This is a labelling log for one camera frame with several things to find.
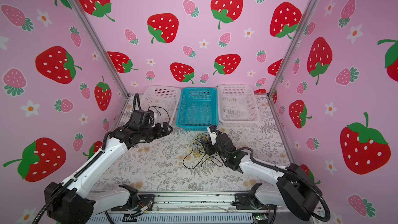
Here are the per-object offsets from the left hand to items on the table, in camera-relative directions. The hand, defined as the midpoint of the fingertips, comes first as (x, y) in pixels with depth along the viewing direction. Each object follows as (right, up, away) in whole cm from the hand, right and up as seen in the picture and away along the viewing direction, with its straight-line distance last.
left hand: (167, 130), depth 79 cm
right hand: (+19, -6, +4) cm, 21 cm away
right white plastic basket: (+44, +14, +35) cm, 58 cm away
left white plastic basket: (-12, +17, +37) cm, 43 cm away
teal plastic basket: (+14, +11, +35) cm, 40 cm away
